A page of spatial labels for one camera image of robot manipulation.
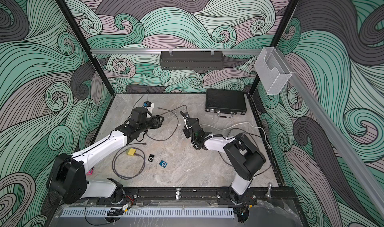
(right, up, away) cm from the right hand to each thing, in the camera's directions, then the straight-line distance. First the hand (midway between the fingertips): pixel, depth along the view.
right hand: (186, 125), depth 92 cm
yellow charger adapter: (-33, -15, -6) cm, 37 cm away
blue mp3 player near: (-13, -21, -9) cm, 26 cm away
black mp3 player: (-21, -19, -7) cm, 29 cm away
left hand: (-15, +6, -8) cm, 18 cm away
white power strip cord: (+36, +1, +5) cm, 36 cm away
